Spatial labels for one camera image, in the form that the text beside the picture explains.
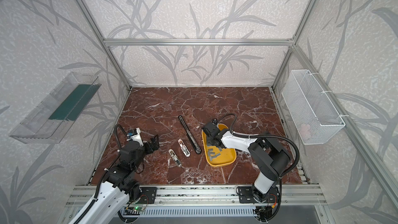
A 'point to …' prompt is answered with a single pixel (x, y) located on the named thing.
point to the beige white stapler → (175, 158)
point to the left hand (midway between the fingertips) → (154, 133)
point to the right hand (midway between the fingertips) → (212, 134)
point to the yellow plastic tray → (216, 156)
